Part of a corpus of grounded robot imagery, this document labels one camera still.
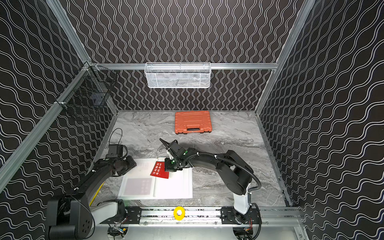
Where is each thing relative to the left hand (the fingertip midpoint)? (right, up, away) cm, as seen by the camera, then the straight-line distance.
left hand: (136, 162), depth 87 cm
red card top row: (+13, -4, +1) cm, 14 cm away
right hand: (+17, -3, -2) cm, 17 cm away
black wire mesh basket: (-34, +48, +11) cm, 59 cm away
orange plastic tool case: (+33, +25, +23) cm, 47 cm away
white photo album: (+25, -11, -5) cm, 28 cm away
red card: (+3, -12, -5) cm, 13 cm away
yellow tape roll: (+26, -24, -14) cm, 38 cm away
